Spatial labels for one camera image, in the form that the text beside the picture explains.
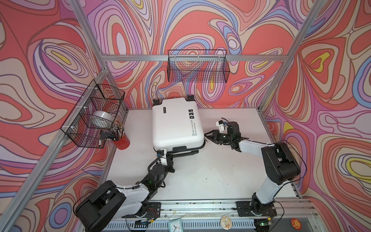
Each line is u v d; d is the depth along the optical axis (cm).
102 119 70
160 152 72
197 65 96
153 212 72
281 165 48
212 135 84
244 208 73
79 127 69
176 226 68
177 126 84
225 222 70
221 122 88
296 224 69
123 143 92
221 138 81
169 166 72
